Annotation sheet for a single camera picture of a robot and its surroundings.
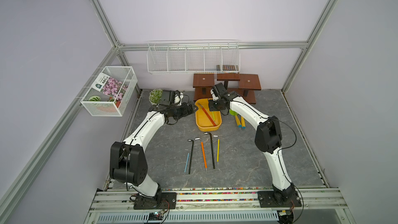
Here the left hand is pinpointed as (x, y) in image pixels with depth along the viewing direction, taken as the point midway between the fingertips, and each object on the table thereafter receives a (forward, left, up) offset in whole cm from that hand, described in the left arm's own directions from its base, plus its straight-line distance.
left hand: (193, 111), depth 85 cm
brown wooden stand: (+22, -35, -3) cm, 42 cm away
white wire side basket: (-2, +44, +13) cm, 46 cm away
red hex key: (+10, -9, -19) cm, 23 cm away
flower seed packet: (+7, +39, +15) cm, 43 cm away
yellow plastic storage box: (+4, -6, -19) cm, 20 cm away
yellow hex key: (-14, -14, -19) cm, 27 cm away
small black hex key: (-23, +3, -19) cm, 30 cm away
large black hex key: (-23, -10, -19) cm, 31 cm away
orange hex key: (-17, -5, -19) cm, 26 cm away
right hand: (+9, -11, -7) cm, 16 cm away
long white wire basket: (+37, 0, +10) cm, 38 cm away
